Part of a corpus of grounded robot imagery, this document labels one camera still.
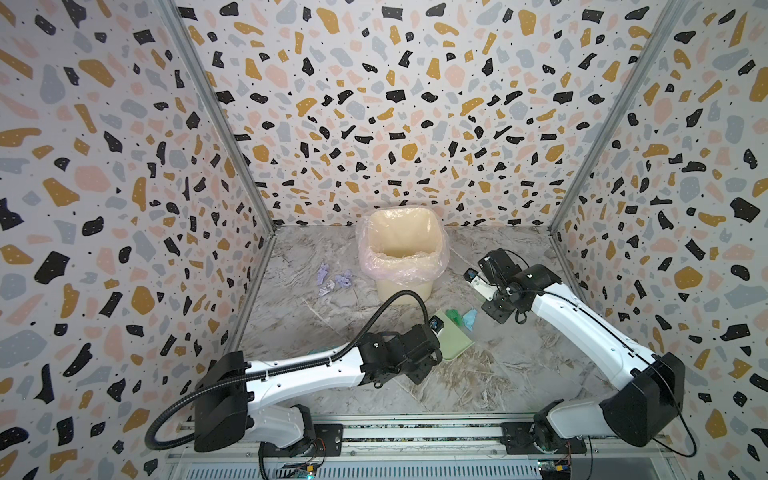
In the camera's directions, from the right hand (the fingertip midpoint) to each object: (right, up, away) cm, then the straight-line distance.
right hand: (495, 297), depth 81 cm
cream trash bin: (-25, +13, +20) cm, 34 cm away
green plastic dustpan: (-11, -12, +3) cm, 17 cm away
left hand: (-18, -14, -6) cm, 24 cm away
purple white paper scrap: (-54, +5, +26) cm, 60 cm away
